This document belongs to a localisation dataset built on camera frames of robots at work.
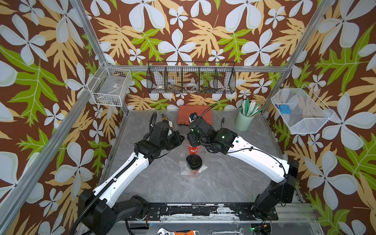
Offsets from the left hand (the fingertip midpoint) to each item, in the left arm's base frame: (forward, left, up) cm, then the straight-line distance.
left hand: (186, 135), depth 75 cm
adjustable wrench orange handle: (-40, +10, -23) cm, 47 cm away
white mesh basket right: (+11, -66, +5) cm, 68 cm away
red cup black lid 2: (-12, -4, -7) cm, 14 cm away
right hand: (0, -3, +2) cm, 3 cm away
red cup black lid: (-5, -3, -6) cm, 9 cm away
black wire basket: (+43, +14, +7) cm, 46 cm away
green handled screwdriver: (+32, -29, -25) cm, 49 cm away
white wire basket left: (+30, +46, +9) cm, 56 cm away
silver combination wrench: (-39, -26, -24) cm, 53 cm away
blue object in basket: (+19, -59, +1) cm, 62 cm away
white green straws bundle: (+30, -44, -9) cm, 54 cm away
